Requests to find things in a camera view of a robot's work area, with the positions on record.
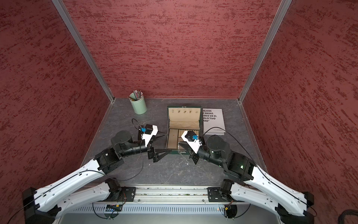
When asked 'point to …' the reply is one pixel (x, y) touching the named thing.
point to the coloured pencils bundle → (138, 94)
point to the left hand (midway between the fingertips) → (167, 144)
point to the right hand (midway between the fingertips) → (181, 146)
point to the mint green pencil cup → (139, 105)
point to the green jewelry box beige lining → (180, 119)
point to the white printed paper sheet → (213, 117)
